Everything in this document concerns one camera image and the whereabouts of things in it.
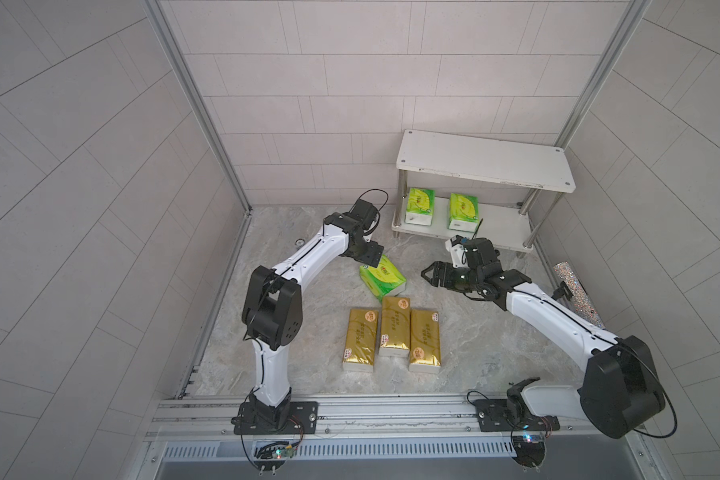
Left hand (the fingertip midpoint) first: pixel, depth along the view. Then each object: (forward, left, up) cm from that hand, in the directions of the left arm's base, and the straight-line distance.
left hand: (371, 253), depth 91 cm
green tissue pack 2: (+15, -31, +3) cm, 35 cm away
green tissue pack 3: (+17, -17, +3) cm, 24 cm away
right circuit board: (-48, -37, -10) cm, 62 cm away
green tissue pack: (-7, -4, -3) cm, 9 cm away
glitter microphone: (-20, -50, +11) cm, 55 cm away
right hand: (-9, -16, +3) cm, 19 cm away
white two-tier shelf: (+18, -38, +22) cm, 47 cm away
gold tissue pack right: (-26, -14, -3) cm, 30 cm away
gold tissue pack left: (-26, +2, -3) cm, 26 cm away
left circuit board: (-49, +21, -9) cm, 54 cm away
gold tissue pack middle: (-22, -7, -3) cm, 23 cm away
